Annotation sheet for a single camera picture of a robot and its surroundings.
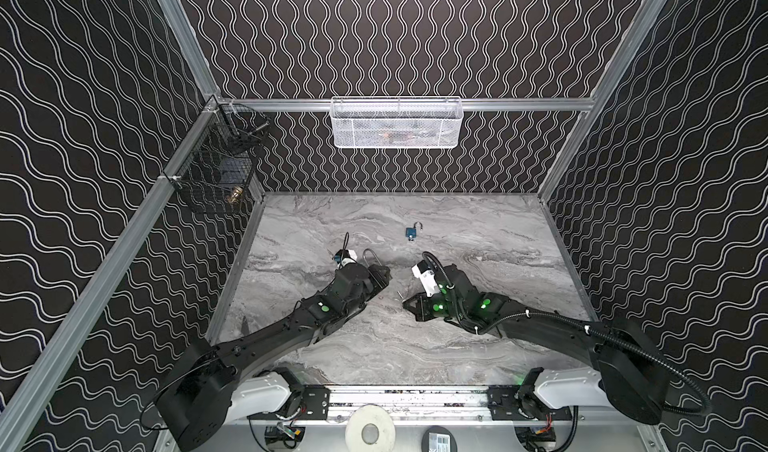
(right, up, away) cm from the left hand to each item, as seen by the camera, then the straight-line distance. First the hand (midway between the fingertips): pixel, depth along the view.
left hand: (396, 275), depth 79 cm
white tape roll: (-7, -33, -6) cm, 34 cm away
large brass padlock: (-11, +1, +27) cm, 29 cm away
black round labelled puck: (+9, -36, -10) cm, 39 cm away
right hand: (+2, -8, +1) cm, 9 cm away
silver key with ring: (+2, -9, +15) cm, 18 cm away
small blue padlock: (+6, +11, +29) cm, 32 cm away
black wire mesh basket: (-57, +29, +16) cm, 65 cm away
